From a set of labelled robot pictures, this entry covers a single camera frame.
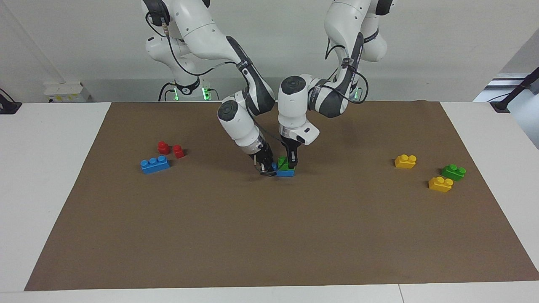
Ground blue three-stud toy brick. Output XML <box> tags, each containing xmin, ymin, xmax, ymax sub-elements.
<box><xmin>272</xmin><ymin>162</ymin><xmax>295</xmax><ymax>177</ymax></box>
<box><xmin>140</xmin><ymin>155</ymin><xmax>171</xmax><ymax>175</ymax></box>

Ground brown paper table mat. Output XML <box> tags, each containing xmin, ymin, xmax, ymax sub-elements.
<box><xmin>24</xmin><ymin>100</ymin><xmax>539</xmax><ymax>292</ymax></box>

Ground yellow two-stud toy brick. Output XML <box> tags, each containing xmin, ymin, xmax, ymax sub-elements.
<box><xmin>428</xmin><ymin>176</ymin><xmax>454</xmax><ymax>193</ymax></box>
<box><xmin>394</xmin><ymin>154</ymin><xmax>417</xmax><ymax>169</ymax></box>

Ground black angled stand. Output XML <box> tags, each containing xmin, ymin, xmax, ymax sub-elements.
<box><xmin>490</xmin><ymin>67</ymin><xmax>539</xmax><ymax>113</ymax></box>

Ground black table clamp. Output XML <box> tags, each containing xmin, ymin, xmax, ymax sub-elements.
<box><xmin>0</xmin><ymin>88</ymin><xmax>22</xmax><ymax>115</ymax></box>

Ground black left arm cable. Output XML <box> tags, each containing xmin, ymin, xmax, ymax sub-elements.
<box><xmin>325</xmin><ymin>40</ymin><xmax>369</xmax><ymax>104</ymax></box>

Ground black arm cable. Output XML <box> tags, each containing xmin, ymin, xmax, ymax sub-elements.
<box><xmin>325</xmin><ymin>40</ymin><xmax>369</xmax><ymax>104</ymax></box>
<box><xmin>145</xmin><ymin>12</ymin><xmax>287</xmax><ymax>146</ymax></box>

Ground black right base cable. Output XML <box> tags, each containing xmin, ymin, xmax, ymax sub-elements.
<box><xmin>158</xmin><ymin>82</ymin><xmax>177</xmax><ymax>101</ymax></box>

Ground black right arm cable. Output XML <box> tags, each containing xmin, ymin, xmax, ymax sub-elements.
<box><xmin>145</xmin><ymin>12</ymin><xmax>287</xmax><ymax>146</ymax></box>

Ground white wall socket box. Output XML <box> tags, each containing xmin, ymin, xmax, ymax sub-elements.
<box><xmin>43</xmin><ymin>81</ymin><xmax>91</xmax><ymax>103</ymax></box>

